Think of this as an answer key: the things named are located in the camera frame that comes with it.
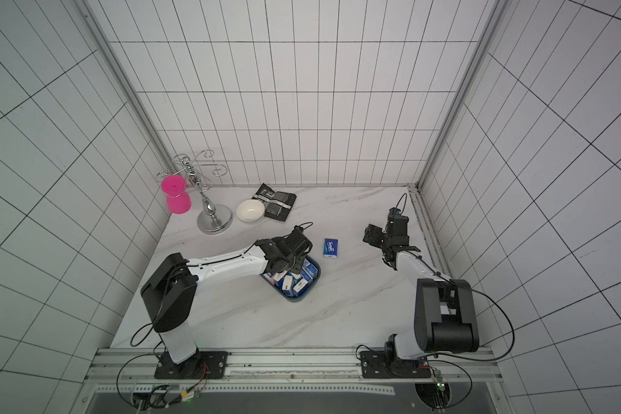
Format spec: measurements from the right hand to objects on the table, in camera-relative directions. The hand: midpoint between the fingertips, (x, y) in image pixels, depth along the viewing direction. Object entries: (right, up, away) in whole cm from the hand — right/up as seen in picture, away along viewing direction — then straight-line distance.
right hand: (366, 229), depth 94 cm
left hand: (-29, -12, -6) cm, 31 cm away
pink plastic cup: (-65, +14, -13) cm, 67 cm away
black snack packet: (-36, +9, +16) cm, 40 cm away
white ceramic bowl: (-47, +6, +13) cm, 49 cm away
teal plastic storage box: (-26, -18, -13) cm, 34 cm away
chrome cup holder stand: (-63, +3, +12) cm, 64 cm away
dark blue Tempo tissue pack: (-13, -8, +1) cm, 15 cm away
